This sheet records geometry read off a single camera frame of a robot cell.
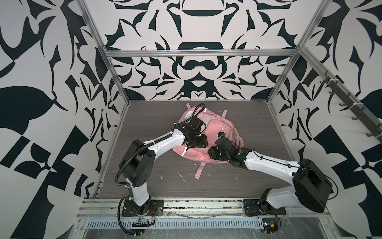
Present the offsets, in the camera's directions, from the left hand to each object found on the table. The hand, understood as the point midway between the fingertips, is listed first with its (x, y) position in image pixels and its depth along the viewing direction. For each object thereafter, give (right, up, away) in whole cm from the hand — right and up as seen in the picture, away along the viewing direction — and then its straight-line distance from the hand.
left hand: (206, 141), depth 86 cm
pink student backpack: (+6, +9, +11) cm, 15 cm away
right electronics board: (+29, -37, -15) cm, 49 cm away
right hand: (+1, -5, -1) cm, 5 cm away
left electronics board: (-31, -34, -17) cm, 49 cm away
